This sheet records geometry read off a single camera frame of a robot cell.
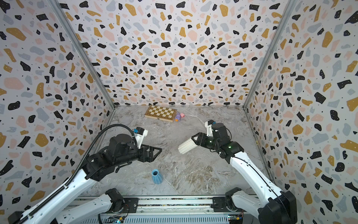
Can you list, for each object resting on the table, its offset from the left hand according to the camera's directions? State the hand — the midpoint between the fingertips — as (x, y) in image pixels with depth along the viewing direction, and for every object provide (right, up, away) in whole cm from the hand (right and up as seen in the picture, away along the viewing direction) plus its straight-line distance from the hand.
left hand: (157, 148), depth 67 cm
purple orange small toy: (+7, +15, +42) cm, 46 cm away
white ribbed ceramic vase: (+14, -1, +11) cm, 18 cm away
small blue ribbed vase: (-2, -17, +7) cm, 19 cm away
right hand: (+18, +3, +9) cm, 21 cm away
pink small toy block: (+10, +18, +46) cm, 50 cm away
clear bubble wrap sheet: (+18, -18, +18) cm, 31 cm away
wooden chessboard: (-7, +19, +46) cm, 50 cm away
